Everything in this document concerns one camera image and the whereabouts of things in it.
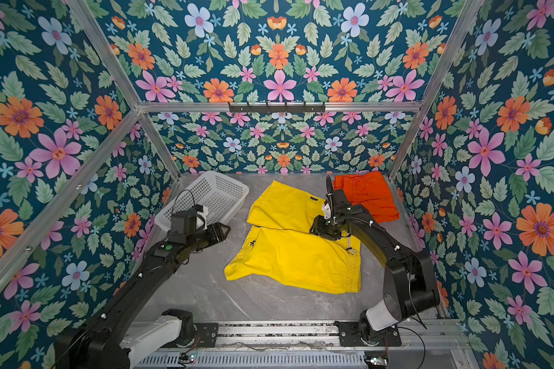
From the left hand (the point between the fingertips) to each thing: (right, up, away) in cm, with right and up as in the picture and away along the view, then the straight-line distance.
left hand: (227, 224), depth 80 cm
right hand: (+31, -3, +6) cm, 32 cm away
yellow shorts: (+19, -10, +11) cm, 24 cm away
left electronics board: (-10, -41, -8) cm, 43 cm away
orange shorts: (+61, +13, +32) cm, 70 cm away
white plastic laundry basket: (-12, +10, +31) cm, 35 cm away
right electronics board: (+49, -42, -10) cm, 65 cm away
